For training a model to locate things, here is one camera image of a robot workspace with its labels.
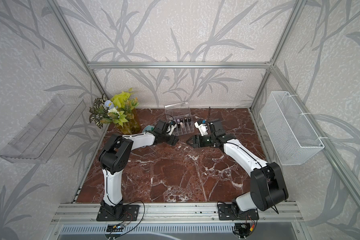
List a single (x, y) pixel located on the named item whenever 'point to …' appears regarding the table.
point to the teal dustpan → (148, 127)
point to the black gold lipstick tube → (189, 119)
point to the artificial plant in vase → (120, 110)
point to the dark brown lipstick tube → (170, 124)
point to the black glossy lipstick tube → (181, 120)
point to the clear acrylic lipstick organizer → (180, 112)
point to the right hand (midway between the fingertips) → (191, 140)
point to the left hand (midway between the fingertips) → (174, 136)
